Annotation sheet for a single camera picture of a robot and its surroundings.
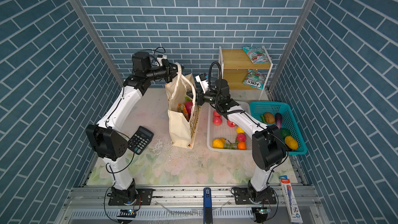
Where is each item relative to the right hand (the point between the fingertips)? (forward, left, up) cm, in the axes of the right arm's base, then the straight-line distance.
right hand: (186, 92), depth 78 cm
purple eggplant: (+6, -56, -29) cm, 64 cm away
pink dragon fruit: (+7, +2, -18) cm, 19 cm away
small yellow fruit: (-4, -30, -27) cm, 41 cm away
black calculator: (-15, +28, -27) cm, 42 cm away
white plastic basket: (-7, -20, -30) cm, 37 cm away
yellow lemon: (-15, -18, -24) cm, 34 cm away
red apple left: (+1, -16, -25) cm, 30 cm away
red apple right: (+7, -16, -27) cm, 32 cm away
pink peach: (-9, -31, -26) cm, 41 cm away
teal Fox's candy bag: (+28, -40, -12) cm, 50 cm away
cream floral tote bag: (-14, +2, -15) cm, 21 cm away
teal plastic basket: (+13, -45, -25) cm, 53 cm away
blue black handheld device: (-44, -14, -29) cm, 54 cm away
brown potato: (+7, -50, -27) cm, 57 cm away
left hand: (+6, +1, +12) cm, 13 cm away
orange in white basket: (-14, -31, -26) cm, 43 cm away
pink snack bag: (+1, +5, -15) cm, 16 cm away
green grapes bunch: (-14, -24, -28) cm, 40 cm away
